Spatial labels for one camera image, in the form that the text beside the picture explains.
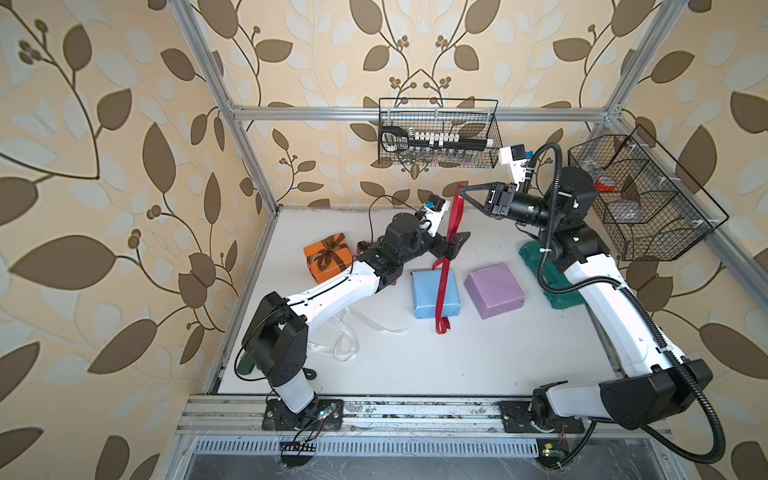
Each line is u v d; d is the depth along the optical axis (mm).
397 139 839
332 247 994
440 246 670
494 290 886
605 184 811
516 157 559
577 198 463
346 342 869
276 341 443
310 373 809
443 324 909
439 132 803
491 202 561
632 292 848
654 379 378
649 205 735
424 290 884
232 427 737
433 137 806
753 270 539
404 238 591
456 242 678
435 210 643
